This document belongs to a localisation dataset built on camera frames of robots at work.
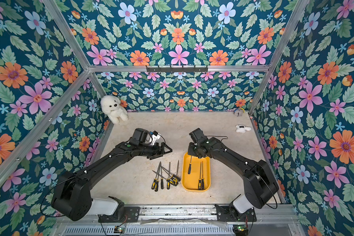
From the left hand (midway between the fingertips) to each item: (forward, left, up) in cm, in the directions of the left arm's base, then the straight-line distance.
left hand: (169, 151), depth 80 cm
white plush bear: (+39, +41, +2) cm, 57 cm away
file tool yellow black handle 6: (-9, +10, -16) cm, 21 cm away
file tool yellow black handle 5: (-13, +9, -15) cm, 22 cm away
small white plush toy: (+21, -52, -13) cm, 57 cm away
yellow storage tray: (-13, -11, -15) cm, 22 cm away
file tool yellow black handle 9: (-4, -4, -15) cm, 16 cm away
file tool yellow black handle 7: (-10, +2, -15) cm, 18 cm away
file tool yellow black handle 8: (-8, -1, -14) cm, 16 cm away
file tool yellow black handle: (-13, -16, -15) cm, 26 cm away
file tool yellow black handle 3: (-8, -11, -7) cm, 15 cm away
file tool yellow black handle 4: (+1, +7, -15) cm, 17 cm away
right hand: (+3, -12, -5) cm, 13 cm away
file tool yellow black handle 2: (-12, -18, -15) cm, 26 cm away
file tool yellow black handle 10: (-11, +1, -15) cm, 19 cm away
